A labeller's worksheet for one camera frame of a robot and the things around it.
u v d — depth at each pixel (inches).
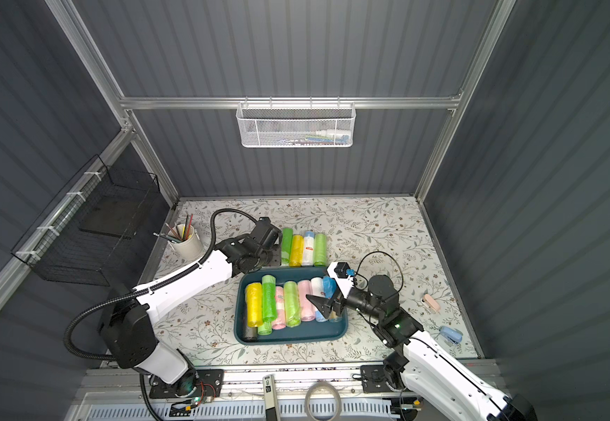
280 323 31.7
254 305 31.7
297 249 39.0
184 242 36.6
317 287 35.0
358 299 25.2
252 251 24.8
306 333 32.6
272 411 25.8
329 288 34.8
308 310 32.6
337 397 27.0
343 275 23.8
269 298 32.5
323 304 24.8
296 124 48.8
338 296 25.1
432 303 34.1
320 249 39.2
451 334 31.7
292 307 33.2
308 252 38.9
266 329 31.7
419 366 20.4
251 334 31.7
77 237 28.3
